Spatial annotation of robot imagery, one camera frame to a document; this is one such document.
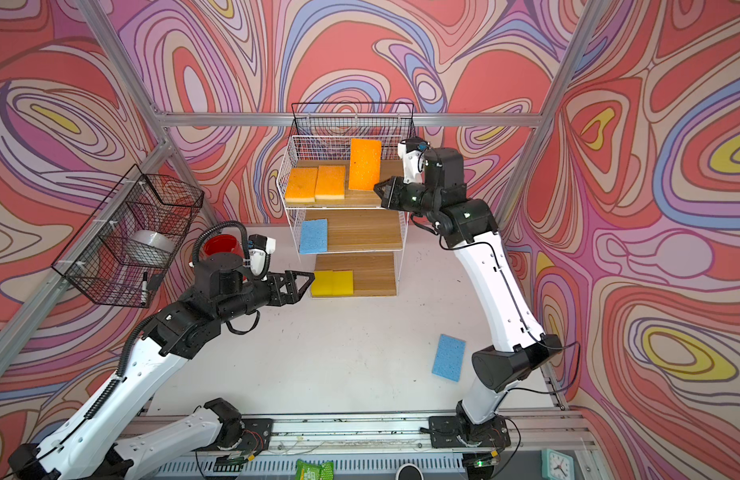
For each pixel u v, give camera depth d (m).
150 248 0.70
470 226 0.45
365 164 0.65
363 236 0.84
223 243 0.98
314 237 0.82
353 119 0.88
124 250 0.70
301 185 0.69
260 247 0.57
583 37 0.72
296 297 0.57
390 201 0.56
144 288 0.72
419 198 0.54
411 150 0.56
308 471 0.68
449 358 0.84
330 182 0.71
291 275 0.57
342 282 0.99
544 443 0.73
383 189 0.64
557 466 0.68
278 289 0.57
